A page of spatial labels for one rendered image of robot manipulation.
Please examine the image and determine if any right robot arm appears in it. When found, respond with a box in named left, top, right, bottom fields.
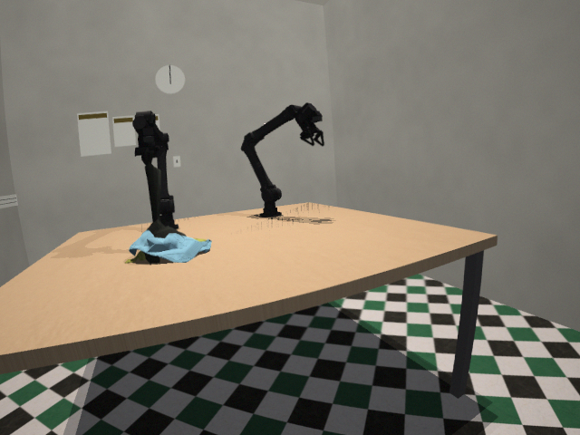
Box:
left=132, top=111, right=179, bottom=229

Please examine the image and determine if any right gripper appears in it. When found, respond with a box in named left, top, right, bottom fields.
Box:
left=135, top=146, right=160, bottom=165

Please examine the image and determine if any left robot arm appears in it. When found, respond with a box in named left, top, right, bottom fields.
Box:
left=241, top=103, right=323, bottom=218

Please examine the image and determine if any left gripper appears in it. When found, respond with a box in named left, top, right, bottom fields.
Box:
left=300, top=122, right=324, bottom=146

